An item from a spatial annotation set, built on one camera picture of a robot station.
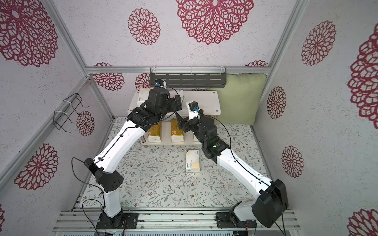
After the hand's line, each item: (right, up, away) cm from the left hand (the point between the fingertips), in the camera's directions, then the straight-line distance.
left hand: (171, 100), depth 73 cm
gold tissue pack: (+1, -18, +19) cm, 27 cm away
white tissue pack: (+11, -34, +17) cm, 39 cm away
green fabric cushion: (+43, +7, +27) cm, 51 cm away
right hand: (+6, -5, -5) cm, 9 cm away
